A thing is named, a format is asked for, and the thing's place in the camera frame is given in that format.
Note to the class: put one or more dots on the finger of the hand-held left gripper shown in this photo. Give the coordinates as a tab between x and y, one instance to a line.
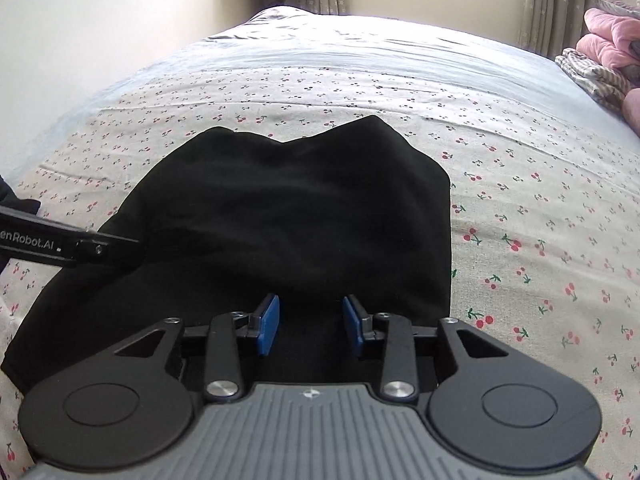
105	250

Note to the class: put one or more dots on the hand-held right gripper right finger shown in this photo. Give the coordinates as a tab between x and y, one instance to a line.
352	322

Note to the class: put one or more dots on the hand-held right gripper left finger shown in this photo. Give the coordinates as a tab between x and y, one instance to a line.
270	322

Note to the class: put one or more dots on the black pants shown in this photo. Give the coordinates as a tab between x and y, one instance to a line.
275	220

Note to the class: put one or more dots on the cherry print cloth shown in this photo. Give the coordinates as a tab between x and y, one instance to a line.
525	260

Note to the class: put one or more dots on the bed with grey sheet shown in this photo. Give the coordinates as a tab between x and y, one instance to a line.
350	40

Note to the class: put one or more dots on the striped cloth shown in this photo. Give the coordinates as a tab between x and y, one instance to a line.
592	77

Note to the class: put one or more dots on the light pink quilt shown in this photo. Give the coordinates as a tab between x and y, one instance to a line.
610	40

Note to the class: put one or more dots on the grey quilt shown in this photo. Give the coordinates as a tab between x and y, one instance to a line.
612	5

